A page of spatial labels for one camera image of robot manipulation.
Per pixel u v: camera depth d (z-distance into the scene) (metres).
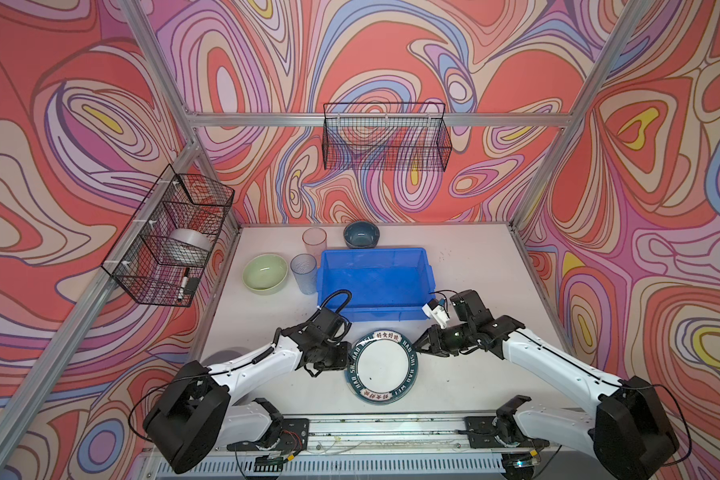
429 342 0.73
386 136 0.96
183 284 0.72
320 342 0.66
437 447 0.72
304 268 0.99
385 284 1.02
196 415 0.41
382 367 0.80
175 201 0.81
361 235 1.14
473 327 0.64
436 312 0.77
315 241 0.99
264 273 1.02
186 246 0.70
